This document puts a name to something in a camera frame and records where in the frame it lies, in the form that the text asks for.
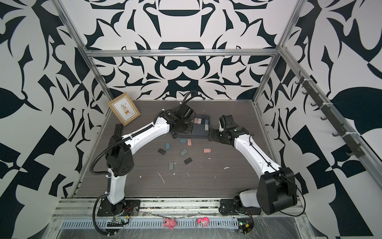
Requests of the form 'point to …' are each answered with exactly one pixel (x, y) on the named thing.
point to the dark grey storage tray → (200, 128)
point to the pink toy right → (203, 222)
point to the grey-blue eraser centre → (184, 152)
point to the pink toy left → (169, 223)
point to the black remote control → (118, 129)
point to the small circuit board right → (243, 227)
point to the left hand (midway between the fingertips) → (188, 126)
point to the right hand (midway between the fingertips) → (215, 134)
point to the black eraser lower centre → (188, 161)
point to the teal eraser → (183, 140)
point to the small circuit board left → (116, 222)
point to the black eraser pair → (161, 151)
